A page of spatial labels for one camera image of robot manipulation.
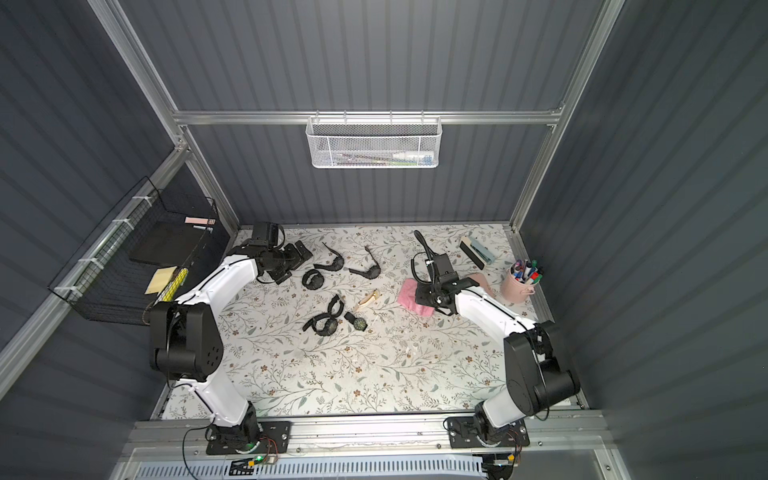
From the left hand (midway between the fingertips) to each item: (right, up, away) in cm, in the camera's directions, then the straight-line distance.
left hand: (303, 260), depth 92 cm
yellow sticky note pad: (-29, -4, -20) cm, 36 cm away
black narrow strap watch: (+8, -15, +4) cm, 17 cm away
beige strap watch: (+22, -12, +6) cm, 26 cm away
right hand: (+38, -10, -2) cm, 39 cm away
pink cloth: (+33, -13, +6) cm, 36 cm away
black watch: (+9, -20, -3) cm, 22 cm away
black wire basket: (-37, -3, -26) cm, 45 cm away
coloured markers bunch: (+70, -4, -1) cm, 70 cm away
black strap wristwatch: (+22, -4, +11) cm, 24 cm away
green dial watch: (+17, -20, +1) cm, 26 cm away
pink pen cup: (+66, -9, -1) cm, 66 cm away
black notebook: (-30, +5, -17) cm, 34 cm away
